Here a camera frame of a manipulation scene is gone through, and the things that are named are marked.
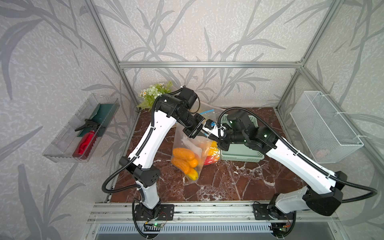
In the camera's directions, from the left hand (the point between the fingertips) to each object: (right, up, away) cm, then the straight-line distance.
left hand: (210, 132), depth 65 cm
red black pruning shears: (-51, -3, -5) cm, 51 cm away
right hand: (0, -1, +3) cm, 3 cm away
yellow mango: (-8, -24, +14) cm, 29 cm away
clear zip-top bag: (-11, -14, +16) cm, 24 cm away
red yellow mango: (+2, -18, +22) cm, 29 cm away
